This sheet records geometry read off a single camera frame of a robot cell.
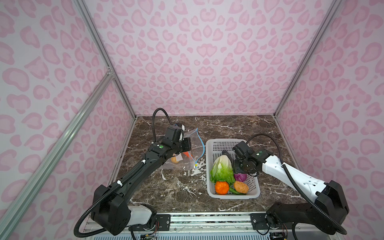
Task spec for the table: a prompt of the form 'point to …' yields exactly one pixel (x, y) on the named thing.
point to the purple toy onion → (240, 177)
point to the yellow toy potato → (173, 159)
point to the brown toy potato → (241, 187)
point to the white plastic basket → (214, 148)
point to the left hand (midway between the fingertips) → (192, 140)
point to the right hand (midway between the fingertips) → (238, 168)
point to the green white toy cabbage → (222, 170)
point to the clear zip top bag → (187, 160)
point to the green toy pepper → (233, 191)
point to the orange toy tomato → (221, 187)
